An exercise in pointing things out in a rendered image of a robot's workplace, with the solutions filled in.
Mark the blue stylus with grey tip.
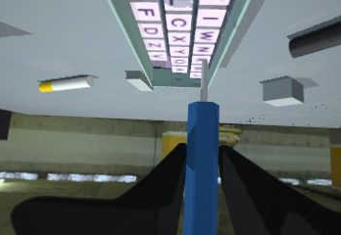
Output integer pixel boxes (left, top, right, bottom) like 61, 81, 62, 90
183, 59, 219, 235

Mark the keyboard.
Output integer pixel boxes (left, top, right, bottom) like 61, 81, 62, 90
107, 0, 251, 89

